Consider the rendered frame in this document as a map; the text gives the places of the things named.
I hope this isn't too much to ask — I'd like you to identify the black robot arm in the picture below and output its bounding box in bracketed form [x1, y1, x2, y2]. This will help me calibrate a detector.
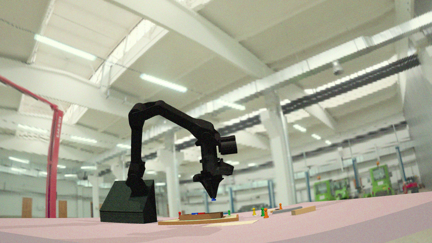
[125, 100, 237, 196]

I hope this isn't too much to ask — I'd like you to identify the tan wooden bar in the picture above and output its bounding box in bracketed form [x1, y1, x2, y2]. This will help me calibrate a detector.
[291, 206, 316, 215]

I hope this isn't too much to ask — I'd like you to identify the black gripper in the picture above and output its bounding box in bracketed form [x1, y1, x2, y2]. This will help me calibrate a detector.
[193, 155, 233, 199]

